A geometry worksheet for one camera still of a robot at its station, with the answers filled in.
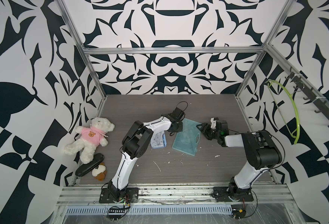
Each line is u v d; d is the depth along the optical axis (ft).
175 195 2.49
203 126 2.94
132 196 2.43
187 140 3.06
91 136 2.86
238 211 2.34
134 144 1.85
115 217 2.25
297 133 2.17
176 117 2.63
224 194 2.46
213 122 2.99
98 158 2.73
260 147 1.63
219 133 2.57
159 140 3.06
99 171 2.60
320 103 1.88
